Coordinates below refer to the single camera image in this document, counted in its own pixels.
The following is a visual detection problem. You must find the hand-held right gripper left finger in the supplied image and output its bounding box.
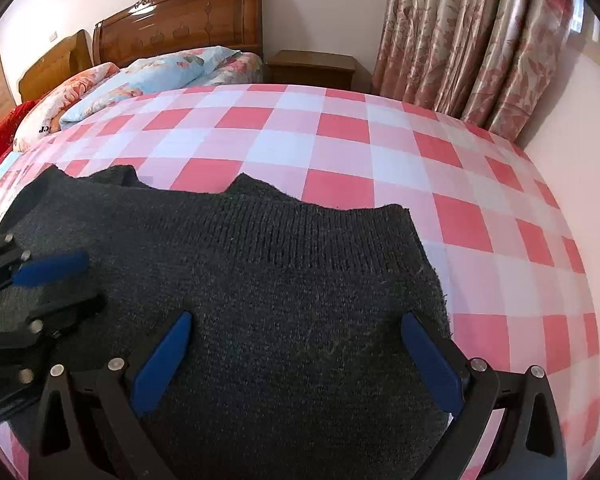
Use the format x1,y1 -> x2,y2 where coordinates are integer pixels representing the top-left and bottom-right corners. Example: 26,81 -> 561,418
30,310 -> 195,480

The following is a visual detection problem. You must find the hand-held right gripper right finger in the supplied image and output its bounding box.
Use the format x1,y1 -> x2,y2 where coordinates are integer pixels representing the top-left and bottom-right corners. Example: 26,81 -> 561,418
401,311 -> 568,480

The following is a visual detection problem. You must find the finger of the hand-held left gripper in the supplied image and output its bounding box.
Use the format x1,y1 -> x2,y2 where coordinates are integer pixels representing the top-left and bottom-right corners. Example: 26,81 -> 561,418
0,294 -> 107,352
0,234 -> 91,307

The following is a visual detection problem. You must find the dark striped knit sweater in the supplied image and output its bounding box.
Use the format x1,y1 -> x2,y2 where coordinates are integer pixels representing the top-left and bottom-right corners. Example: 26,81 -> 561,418
0,165 -> 453,480

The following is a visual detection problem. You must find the red quilt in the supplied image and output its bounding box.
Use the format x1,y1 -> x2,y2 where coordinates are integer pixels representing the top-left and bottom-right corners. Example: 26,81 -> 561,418
0,100 -> 39,186

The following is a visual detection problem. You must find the pink floral pillow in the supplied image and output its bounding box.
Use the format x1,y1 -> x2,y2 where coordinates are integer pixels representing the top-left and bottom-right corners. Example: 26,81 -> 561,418
13,62 -> 121,154

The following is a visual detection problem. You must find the small wooden headboard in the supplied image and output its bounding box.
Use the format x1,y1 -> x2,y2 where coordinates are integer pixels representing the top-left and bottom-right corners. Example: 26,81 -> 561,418
18,29 -> 94,103

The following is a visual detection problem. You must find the light blue floral pillow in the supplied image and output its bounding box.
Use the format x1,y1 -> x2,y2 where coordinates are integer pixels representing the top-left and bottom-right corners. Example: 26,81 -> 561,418
59,46 -> 242,124

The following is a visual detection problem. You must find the pink checkered tablecloth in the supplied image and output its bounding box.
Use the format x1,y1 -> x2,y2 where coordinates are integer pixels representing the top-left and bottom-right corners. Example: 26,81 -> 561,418
0,82 -> 600,480

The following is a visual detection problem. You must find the large wooden headboard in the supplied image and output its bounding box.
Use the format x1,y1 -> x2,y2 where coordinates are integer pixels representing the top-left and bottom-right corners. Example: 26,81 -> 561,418
92,0 -> 266,69

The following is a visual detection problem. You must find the wooden nightstand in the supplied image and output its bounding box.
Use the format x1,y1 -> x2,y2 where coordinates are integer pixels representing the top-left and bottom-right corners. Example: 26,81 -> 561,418
266,50 -> 357,92

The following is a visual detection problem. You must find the pink floral curtain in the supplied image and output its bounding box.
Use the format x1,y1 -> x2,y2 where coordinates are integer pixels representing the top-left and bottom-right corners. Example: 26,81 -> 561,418
371,0 -> 588,144

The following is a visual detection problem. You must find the barred window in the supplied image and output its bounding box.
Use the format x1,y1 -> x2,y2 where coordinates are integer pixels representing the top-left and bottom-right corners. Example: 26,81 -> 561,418
567,2 -> 600,57

